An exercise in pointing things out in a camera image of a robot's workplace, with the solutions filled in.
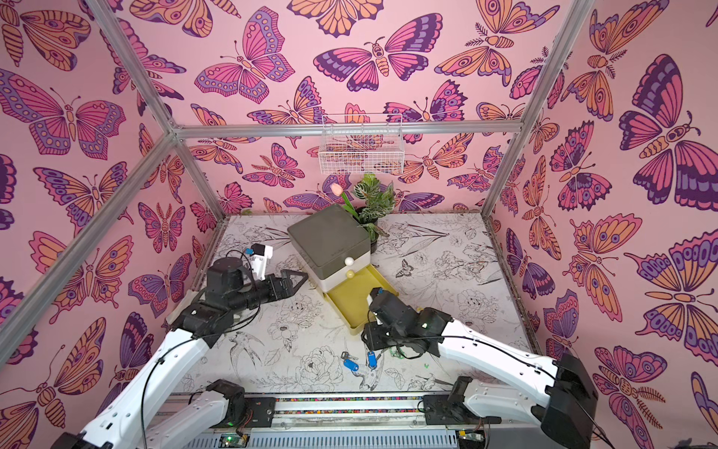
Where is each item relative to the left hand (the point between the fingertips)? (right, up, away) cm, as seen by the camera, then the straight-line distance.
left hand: (301, 276), depth 73 cm
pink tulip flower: (+8, +26, +17) cm, 32 cm away
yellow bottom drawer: (+12, -11, +19) cm, 25 cm away
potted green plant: (+21, +23, +16) cm, 35 cm away
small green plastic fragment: (+35, -27, +8) cm, 45 cm away
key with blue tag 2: (+19, -26, +10) cm, 34 cm away
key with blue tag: (+12, -26, +9) cm, 30 cm away
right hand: (+16, -17, +1) cm, 24 cm away
